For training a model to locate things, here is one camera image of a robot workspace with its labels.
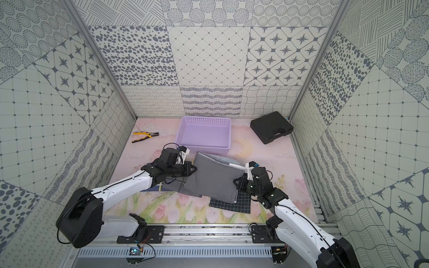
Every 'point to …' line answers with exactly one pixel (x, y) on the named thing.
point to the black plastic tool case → (265, 128)
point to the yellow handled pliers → (150, 134)
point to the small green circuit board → (134, 251)
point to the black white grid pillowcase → (243, 204)
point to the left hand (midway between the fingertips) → (197, 165)
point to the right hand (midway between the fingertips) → (234, 182)
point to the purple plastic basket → (206, 135)
